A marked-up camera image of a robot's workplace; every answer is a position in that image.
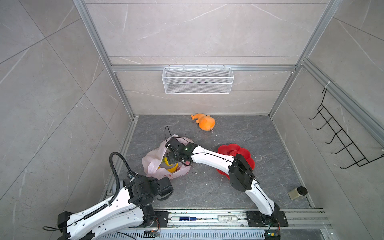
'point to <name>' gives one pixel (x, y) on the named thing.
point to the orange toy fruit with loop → (206, 122)
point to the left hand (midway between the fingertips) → (156, 183)
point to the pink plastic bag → (153, 161)
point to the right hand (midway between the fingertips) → (172, 156)
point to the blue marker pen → (187, 218)
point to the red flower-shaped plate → (232, 150)
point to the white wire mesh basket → (198, 80)
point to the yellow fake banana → (173, 169)
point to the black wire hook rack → (359, 159)
